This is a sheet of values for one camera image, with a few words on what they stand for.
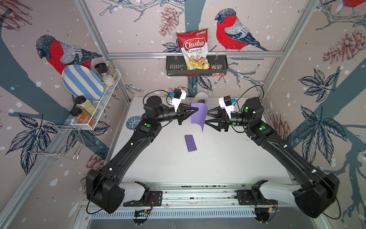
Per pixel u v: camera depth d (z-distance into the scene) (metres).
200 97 1.06
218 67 0.90
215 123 0.59
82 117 0.61
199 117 0.63
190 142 0.96
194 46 0.80
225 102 0.53
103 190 0.38
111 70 0.85
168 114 0.58
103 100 0.76
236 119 0.57
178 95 0.54
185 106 0.61
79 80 0.70
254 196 0.66
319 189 0.38
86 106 0.65
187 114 0.63
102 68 0.79
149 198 0.72
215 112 0.62
